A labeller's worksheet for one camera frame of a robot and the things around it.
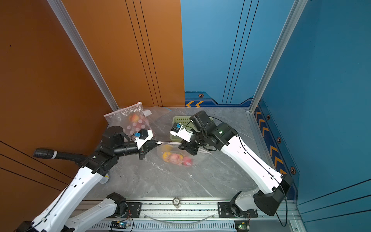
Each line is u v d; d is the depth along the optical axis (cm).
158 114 114
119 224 71
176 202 71
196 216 72
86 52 87
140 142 55
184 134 57
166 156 79
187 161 76
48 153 61
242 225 71
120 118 98
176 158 79
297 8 70
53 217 39
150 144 61
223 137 45
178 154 82
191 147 57
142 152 56
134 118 102
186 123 57
